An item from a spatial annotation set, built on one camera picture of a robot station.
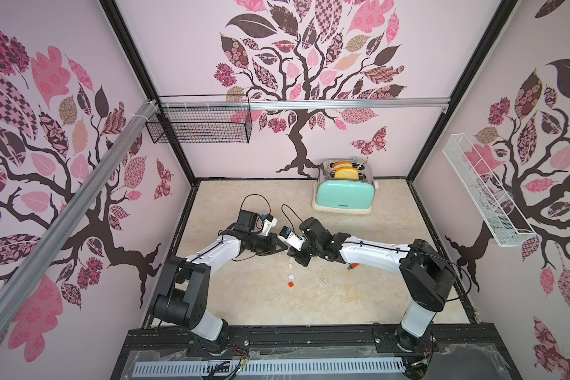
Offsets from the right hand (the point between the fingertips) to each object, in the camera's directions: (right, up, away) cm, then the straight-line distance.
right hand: (290, 252), depth 86 cm
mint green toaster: (+24, +22, +13) cm, 35 cm away
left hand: (-2, 0, -1) cm, 2 cm away
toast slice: (+24, +31, +10) cm, 40 cm away
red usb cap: (0, -12, -1) cm, 12 cm away
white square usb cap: (0, -9, +1) cm, 10 cm away
